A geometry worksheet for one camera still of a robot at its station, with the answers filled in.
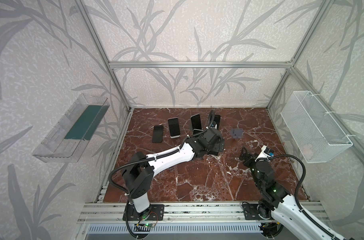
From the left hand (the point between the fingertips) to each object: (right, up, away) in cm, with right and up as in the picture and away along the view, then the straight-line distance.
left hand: (218, 137), depth 82 cm
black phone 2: (-39, 0, +23) cm, 46 cm away
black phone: (-12, +9, +16) cm, 22 cm away
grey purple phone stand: (+17, +1, +21) cm, 27 cm away
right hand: (+16, -5, -1) cm, 16 cm away
